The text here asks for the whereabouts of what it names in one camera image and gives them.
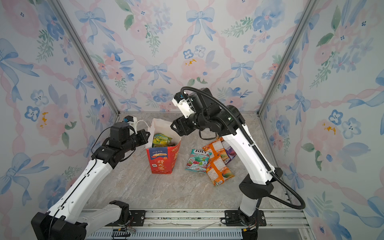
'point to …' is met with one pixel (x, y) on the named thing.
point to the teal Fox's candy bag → (198, 161)
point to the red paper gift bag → (162, 159)
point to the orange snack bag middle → (217, 150)
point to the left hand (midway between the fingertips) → (150, 131)
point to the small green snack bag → (161, 140)
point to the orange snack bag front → (217, 172)
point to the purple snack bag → (230, 152)
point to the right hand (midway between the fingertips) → (178, 121)
